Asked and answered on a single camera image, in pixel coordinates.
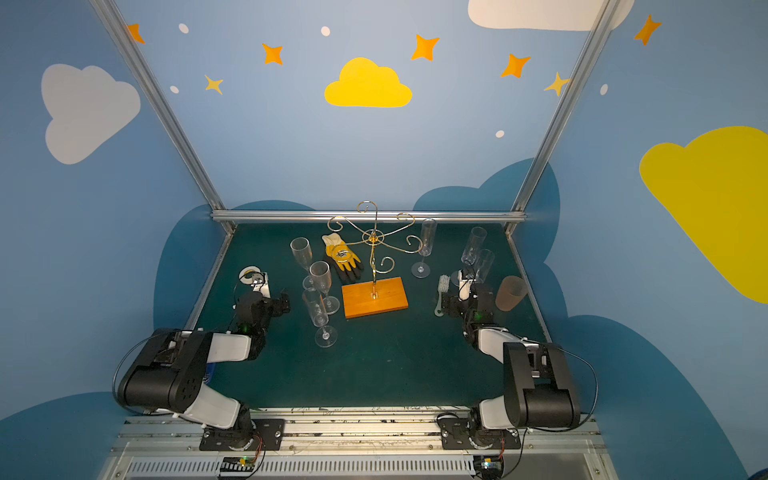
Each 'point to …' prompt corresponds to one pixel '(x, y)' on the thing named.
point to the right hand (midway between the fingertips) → (461, 289)
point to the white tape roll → (250, 270)
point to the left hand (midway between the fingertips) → (267, 290)
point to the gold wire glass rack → (375, 230)
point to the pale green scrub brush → (443, 287)
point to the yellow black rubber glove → (340, 257)
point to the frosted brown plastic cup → (511, 291)
